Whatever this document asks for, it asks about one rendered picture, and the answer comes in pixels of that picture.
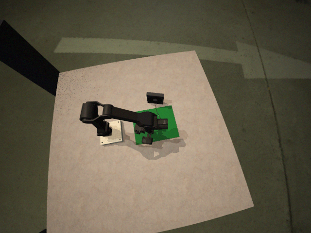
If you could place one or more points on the green circuit board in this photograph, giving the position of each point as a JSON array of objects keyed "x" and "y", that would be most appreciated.
[{"x": 171, "y": 132}]

